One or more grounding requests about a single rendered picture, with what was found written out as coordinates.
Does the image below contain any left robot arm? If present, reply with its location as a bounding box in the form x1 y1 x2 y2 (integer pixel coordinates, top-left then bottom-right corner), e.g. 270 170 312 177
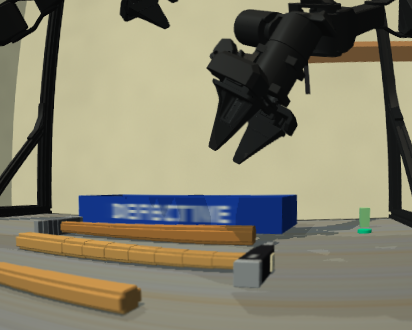
209 0 412 63

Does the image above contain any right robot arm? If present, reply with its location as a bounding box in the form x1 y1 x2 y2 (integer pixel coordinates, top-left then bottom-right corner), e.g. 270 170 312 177
0 0 63 46

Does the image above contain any blue bin with label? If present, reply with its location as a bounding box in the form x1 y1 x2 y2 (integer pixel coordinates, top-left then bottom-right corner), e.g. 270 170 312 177
79 194 297 234

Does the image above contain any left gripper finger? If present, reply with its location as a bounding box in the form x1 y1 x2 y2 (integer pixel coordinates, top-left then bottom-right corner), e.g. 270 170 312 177
209 79 262 151
233 115 286 164

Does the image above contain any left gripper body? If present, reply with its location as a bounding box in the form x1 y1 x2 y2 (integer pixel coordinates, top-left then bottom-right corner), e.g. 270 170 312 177
207 40 306 136

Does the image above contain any hammer with wooden handle and red head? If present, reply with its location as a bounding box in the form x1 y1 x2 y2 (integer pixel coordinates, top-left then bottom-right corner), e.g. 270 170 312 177
0 262 141 314

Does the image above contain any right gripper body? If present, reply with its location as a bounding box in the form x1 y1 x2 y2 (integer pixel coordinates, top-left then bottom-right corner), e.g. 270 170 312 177
120 0 142 22

